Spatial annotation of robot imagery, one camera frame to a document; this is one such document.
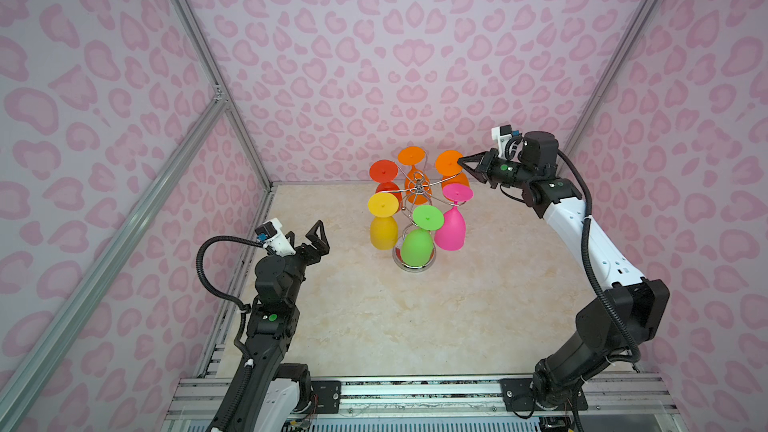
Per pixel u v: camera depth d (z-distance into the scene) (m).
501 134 0.71
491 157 0.66
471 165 0.72
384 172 0.78
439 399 0.75
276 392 0.59
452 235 0.80
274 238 0.63
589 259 0.45
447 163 0.77
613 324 0.40
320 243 0.68
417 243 0.74
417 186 0.76
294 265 0.66
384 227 0.78
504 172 0.66
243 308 0.60
